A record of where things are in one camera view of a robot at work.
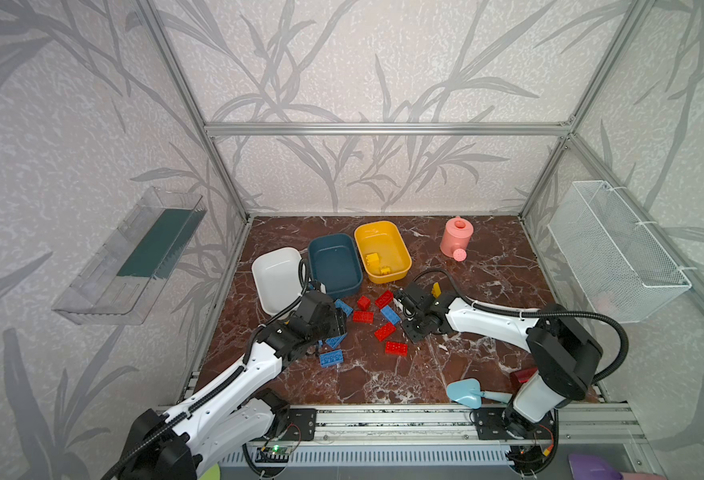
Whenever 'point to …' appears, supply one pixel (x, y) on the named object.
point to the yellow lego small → (386, 270)
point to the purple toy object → (592, 467)
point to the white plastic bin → (277, 278)
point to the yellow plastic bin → (385, 238)
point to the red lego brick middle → (385, 331)
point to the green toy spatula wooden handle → (212, 474)
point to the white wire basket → (626, 269)
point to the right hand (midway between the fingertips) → (410, 319)
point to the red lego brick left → (364, 317)
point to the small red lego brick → (364, 302)
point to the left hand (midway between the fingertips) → (343, 310)
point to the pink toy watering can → (456, 237)
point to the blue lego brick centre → (390, 314)
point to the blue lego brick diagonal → (336, 340)
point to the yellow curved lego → (436, 290)
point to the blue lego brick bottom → (330, 358)
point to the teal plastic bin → (334, 261)
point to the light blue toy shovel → (468, 391)
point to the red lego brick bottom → (396, 348)
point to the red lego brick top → (384, 299)
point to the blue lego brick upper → (338, 304)
